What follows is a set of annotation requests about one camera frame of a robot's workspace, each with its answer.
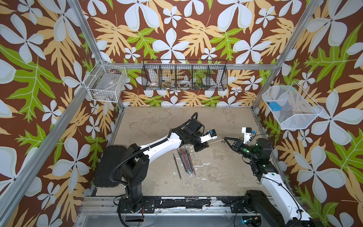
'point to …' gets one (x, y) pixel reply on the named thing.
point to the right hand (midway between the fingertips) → (225, 139)
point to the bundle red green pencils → (187, 162)
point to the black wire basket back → (182, 74)
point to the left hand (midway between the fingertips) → (207, 142)
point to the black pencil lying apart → (177, 167)
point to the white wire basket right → (290, 107)
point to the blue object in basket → (275, 106)
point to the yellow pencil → (218, 140)
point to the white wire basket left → (106, 82)
